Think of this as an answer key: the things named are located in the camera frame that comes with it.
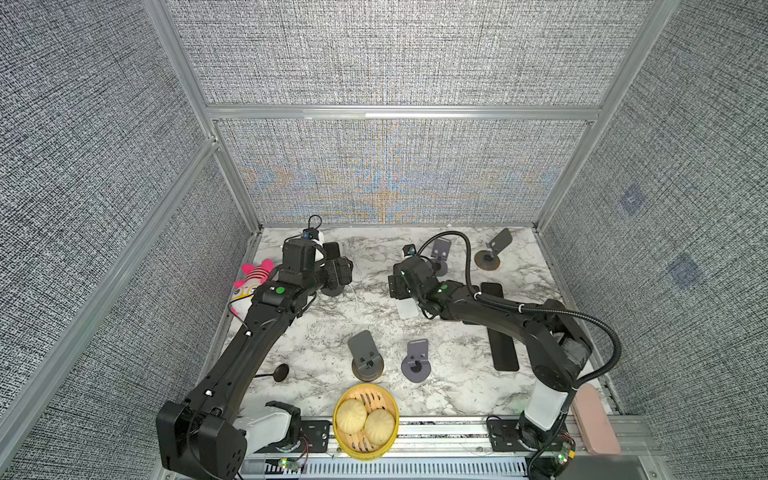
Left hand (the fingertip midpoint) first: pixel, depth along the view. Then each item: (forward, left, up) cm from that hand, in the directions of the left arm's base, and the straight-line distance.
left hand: (338, 265), depth 79 cm
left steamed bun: (-32, -3, -17) cm, 37 cm away
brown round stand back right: (+17, -51, -22) cm, 58 cm away
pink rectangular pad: (-38, -63, -21) cm, 76 cm away
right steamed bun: (-35, -9, -16) cm, 40 cm away
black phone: (+15, +4, -11) cm, 19 cm away
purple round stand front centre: (-20, -20, -20) cm, 35 cm away
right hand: (+4, -18, -12) cm, 22 cm away
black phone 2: (+5, -49, -22) cm, 54 cm away
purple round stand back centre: (+16, -32, -17) cm, 40 cm away
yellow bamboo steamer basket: (-38, -4, -21) cm, 44 cm away
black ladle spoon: (-19, +18, -23) cm, 35 cm away
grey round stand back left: (+7, +5, -24) cm, 25 cm away
